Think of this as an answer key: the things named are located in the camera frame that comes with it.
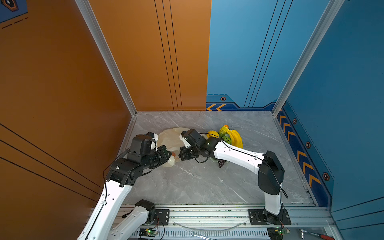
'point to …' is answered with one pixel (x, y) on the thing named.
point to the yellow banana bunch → (236, 139)
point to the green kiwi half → (227, 139)
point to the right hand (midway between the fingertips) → (177, 156)
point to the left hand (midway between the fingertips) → (173, 151)
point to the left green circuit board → (148, 232)
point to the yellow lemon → (212, 133)
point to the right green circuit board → (276, 233)
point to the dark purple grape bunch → (221, 162)
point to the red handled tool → (324, 237)
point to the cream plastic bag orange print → (170, 138)
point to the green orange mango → (223, 130)
